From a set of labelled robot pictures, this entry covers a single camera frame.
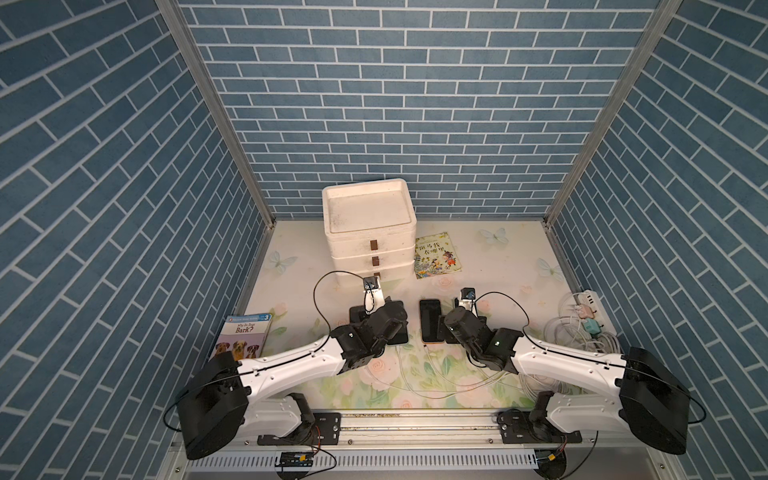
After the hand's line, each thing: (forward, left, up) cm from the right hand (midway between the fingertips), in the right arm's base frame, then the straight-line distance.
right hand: (451, 321), depth 85 cm
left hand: (+1, +16, +7) cm, 17 cm away
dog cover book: (-7, +61, -6) cm, 62 cm away
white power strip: (+15, -46, -5) cm, 49 cm away
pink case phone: (+10, +5, -12) cm, 16 cm away
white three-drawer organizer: (+19, +25, +17) cm, 35 cm away
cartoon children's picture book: (+29, +4, -6) cm, 30 cm away
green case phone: (-11, +15, +25) cm, 31 cm away
